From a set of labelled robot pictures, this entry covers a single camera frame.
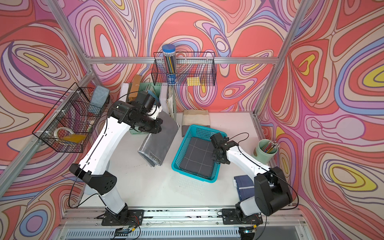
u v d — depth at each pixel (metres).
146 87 1.01
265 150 0.84
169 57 0.73
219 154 0.63
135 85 0.90
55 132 0.66
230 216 0.73
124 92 0.89
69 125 0.78
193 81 0.91
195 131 1.01
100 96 0.82
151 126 0.61
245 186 0.83
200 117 1.19
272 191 0.43
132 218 0.72
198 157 0.92
